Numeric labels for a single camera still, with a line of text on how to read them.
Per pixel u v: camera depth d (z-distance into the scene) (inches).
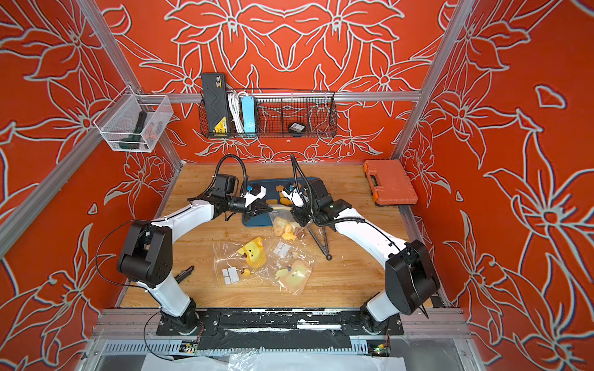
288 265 33.6
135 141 31.5
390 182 42.0
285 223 36.3
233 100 34.3
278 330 28.6
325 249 34.6
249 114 35.2
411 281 16.0
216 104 34.6
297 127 37.6
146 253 18.5
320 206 24.9
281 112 36.2
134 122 35.9
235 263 34.0
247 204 29.8
